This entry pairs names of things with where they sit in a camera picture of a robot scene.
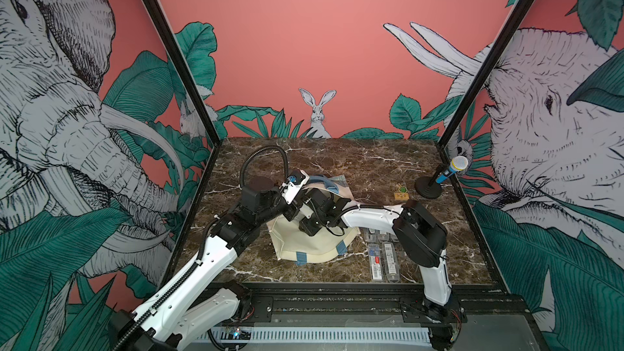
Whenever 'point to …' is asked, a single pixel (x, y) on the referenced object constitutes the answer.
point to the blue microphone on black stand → (429, 188)
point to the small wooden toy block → (402, 195)
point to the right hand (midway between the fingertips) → (301, 221)
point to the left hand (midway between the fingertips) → (305, 187)
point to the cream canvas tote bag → (292, 244)
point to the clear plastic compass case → (370, 236)
